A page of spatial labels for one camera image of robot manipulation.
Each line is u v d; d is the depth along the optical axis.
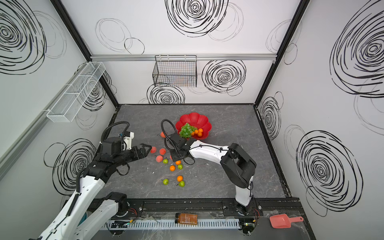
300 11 0.73
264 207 0.75
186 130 0.98
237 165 0.46
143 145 0.68
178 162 0.86
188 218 0.68
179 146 0.67
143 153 0.67
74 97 0.71
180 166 0.87
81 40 0.84
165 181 0.81
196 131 1.02
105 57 0.91
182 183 0.80
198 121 1.08
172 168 0.86
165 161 0.89
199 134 1.00
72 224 0.42
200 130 1.02
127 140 0.68
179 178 0.82
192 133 1.00
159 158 0.88
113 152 0.57
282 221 0.71
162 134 1.00
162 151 0.91
